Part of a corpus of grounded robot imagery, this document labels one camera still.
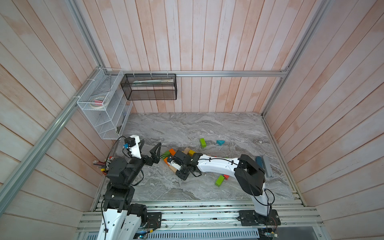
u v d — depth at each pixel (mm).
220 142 1017
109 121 778
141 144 670
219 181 839
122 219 465
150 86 1040
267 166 903
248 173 528
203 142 1017
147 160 589
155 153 582
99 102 740
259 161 942
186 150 972
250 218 725
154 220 731
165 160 795
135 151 553
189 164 656
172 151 983
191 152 981
